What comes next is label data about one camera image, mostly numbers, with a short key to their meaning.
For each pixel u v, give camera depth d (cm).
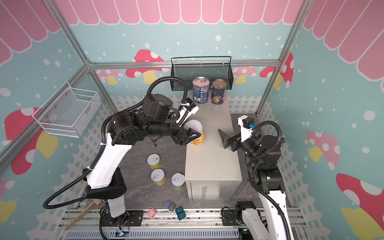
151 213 75
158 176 83
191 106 46
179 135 48
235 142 52
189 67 91
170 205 77
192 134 48
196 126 56
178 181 81
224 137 59
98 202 78
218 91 72
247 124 48
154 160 89
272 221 40
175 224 74
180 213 75
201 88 70
